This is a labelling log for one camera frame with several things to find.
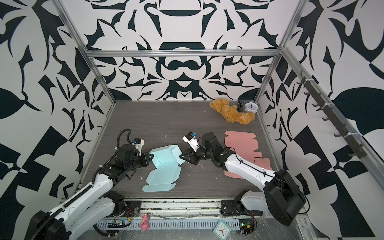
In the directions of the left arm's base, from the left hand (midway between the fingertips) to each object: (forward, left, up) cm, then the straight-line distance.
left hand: (153, 153), depth 83 cm
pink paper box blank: (+9, -54, -8) cm, 56 cm away
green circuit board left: (-30, +16, -12) cm, 36 cm away
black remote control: (+41, -59, -8) cm, 72 cm away
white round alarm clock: (+39, -67, -7) cm, 77 cm away
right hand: (-4, -16, +6) cm, 17 cm away
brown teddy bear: (+28, -48, 0) cm, 56 cm away
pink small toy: (-32, +1, -6) cm, 32 cm away
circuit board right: (-33, -46, -10) cm, 57 cm away
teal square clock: (-34, -33, -7) cm, 48 cm away
